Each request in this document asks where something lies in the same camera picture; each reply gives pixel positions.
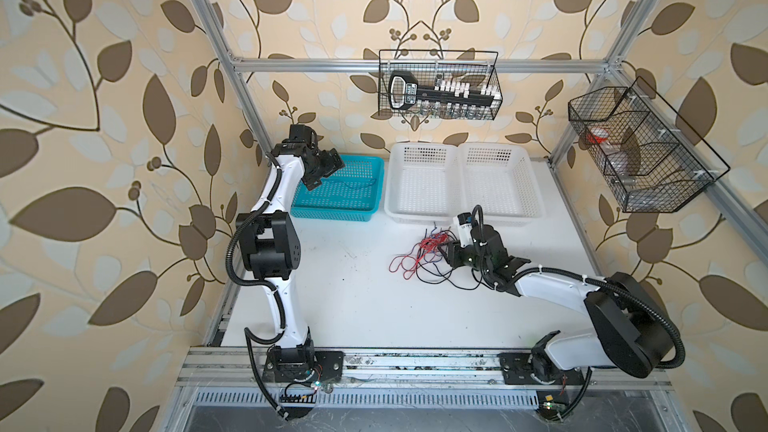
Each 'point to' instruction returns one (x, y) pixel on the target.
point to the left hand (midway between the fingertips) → (335, 165)
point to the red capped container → (597, 135)
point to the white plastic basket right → (503, 179)
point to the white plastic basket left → (424, 183)
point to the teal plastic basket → (352, 193)
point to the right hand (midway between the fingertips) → (443, 247)
